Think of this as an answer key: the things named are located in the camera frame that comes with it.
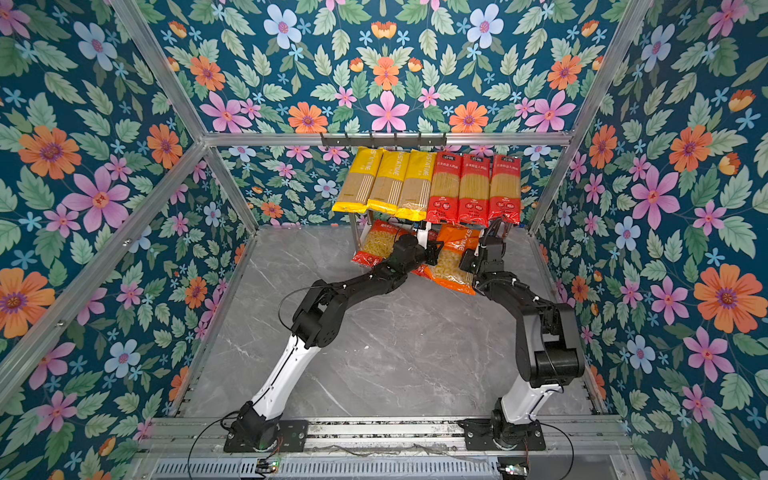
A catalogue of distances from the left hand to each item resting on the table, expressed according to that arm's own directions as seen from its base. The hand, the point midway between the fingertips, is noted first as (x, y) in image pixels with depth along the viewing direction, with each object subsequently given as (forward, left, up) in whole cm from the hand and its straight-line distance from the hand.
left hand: (445, 238), depth 96 cm
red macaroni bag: (+4, +22, -4) cm, 23 cm away
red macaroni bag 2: (+2, +4, -1) cm, 5 cm away
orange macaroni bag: (-10, +1, -4) cm, 11 cm away
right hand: (-4, -10, -2) cm, 11 cm away
